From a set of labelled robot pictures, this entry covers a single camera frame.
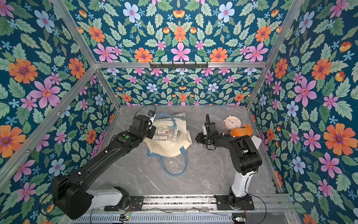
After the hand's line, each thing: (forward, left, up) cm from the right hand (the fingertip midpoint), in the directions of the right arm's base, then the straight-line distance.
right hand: (201, 136), depth 99 cm
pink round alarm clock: (+13, -24, +1) cm, 27 cm away
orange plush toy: (+3, -31, +5) cm, 31 cm away
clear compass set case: (0, +25, +2) cm, 25 cm away
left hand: (-6, +30, +21) cm, 37 cm away
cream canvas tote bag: (-11, +27, +1) cm, 29 cm away
